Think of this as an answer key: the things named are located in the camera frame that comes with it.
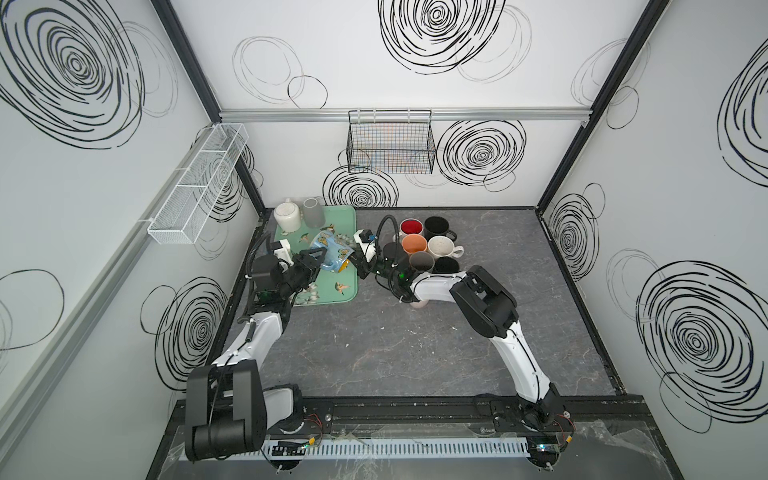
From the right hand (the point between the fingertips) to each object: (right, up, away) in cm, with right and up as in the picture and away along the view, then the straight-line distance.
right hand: (340, 252), depth 90 cm
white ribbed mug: (-22, +12, +17) cm, 31 cm away
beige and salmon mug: (+23, +3, +11) cm, 26 cm away
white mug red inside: (+23, +9, +16) cm, 29 cm away
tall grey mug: (+25, -3, +4) cm, 26 cm away
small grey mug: (-13, +14, +20) cm, 28 cm away
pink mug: (+25, -16, +1) cm, 29 cm away
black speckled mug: (+34, -5, +7) cm, 35 cm away
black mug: (+31, +8, +12) cm, 34 cm away
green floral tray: (-4, +11, +27) cm, 30 cm away
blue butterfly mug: (0, 0, -6) cm, 6 cm away
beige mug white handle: (+34, +1, +12) cm, 36 cm away
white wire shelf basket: (-45, +11, -4) cm, 47 cm away
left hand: (-2, +1, -9) cm, 9 cm away
